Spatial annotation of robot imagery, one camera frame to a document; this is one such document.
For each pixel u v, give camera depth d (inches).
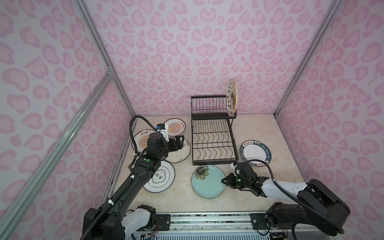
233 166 32.9
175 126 44.7
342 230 15.4
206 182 33.8
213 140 40.5
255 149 40.2
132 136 23.1
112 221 15.1
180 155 37.9
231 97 36.4
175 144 27.4
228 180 33.1
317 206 16.6
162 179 34.6
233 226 28.6
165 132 27.8
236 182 30.0
